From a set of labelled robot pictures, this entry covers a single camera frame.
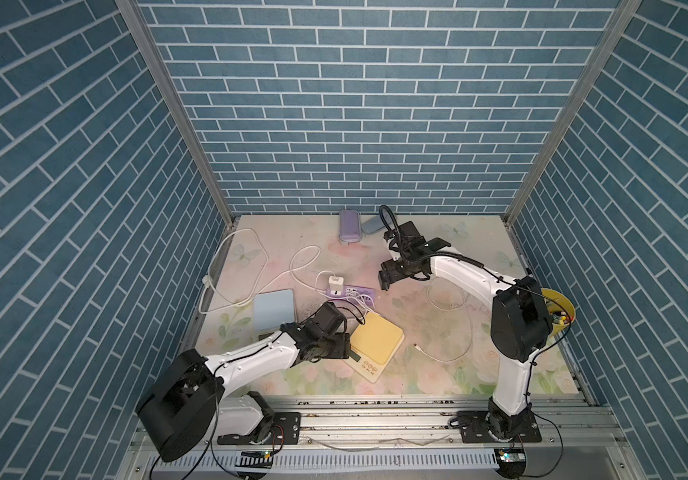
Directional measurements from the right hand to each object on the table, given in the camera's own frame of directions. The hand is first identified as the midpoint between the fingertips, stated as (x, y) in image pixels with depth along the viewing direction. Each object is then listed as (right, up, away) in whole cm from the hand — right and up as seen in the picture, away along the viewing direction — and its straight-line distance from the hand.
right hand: (394, 270), depth 94 cm
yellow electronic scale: (-6, -21, -7) cm, 23 cm away
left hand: (-14, -22, -9) cm, 28 cm away
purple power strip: (-12, -8, +3) cm, 15 cm away
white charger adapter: (-18, -5, 0) cm, 19 cm away
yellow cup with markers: (+45, -10, -11) cm, 48 cm away
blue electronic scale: (-39, -12, 0) cm, 41 cm away
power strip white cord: (-46, -8, +5) cm, 47 cm away
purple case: (-15, +15, +22) cm, 31 cm away
